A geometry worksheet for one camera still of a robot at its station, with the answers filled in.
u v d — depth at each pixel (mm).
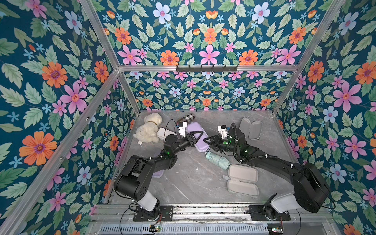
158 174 833
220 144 705
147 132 959
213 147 704
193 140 743
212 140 776
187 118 1112
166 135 690
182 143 737
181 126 781
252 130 1090
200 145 752
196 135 781
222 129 765
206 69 926
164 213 734
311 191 425
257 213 708
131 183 452
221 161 881
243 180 841
